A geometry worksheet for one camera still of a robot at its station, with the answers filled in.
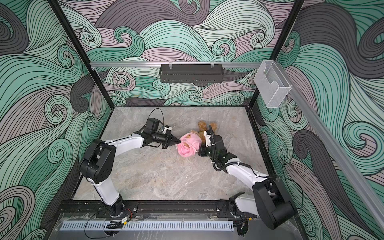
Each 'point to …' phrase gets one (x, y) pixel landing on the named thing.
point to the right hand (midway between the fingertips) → (198, 146)
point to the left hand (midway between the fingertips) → (181, 140)
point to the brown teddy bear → (202, 127)
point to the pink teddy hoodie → (189, 144)
